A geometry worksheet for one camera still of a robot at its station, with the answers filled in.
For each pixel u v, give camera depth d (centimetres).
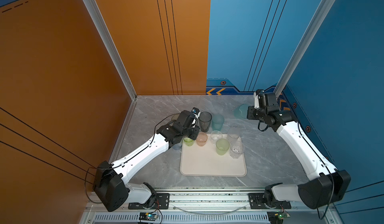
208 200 76
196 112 69
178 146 91
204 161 87
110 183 39
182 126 58
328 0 72
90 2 73
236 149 90
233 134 92
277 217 70
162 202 73
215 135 92
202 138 93
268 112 57
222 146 88
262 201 72
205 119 96
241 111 75
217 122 95
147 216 71
